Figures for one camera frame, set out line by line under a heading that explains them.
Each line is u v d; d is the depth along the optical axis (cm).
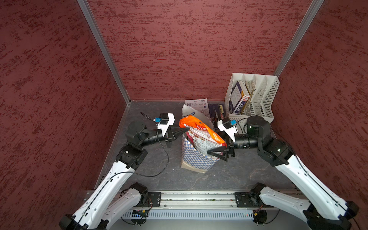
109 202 42
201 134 53
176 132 52
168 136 51
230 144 50
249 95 92
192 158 71
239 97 97
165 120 47
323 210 39
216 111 119
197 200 76
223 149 49
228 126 49
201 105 117
